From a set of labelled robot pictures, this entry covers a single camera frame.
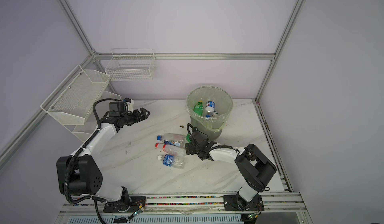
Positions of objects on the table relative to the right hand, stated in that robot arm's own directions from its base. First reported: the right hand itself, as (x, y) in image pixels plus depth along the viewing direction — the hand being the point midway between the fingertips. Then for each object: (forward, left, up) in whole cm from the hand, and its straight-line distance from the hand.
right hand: (190, 146), depth 91 cm
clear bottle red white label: (-3, +11, +2) cm, 11 cm away
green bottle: (+16, -6, +17) cm, 24 cm away
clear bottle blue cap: (+17, -12, +16) cm, 26 cm away
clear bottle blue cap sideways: (+6, +12, -1) cm, 14 cm away
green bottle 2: (-7, 0, +21) cm, 22 cm away
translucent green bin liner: (+18, -21, +19) cm, 34 cm away
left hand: (+12, +27, +15) cm, 34 cm away
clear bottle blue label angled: (-10, +11, +2) cm, 15 cm away
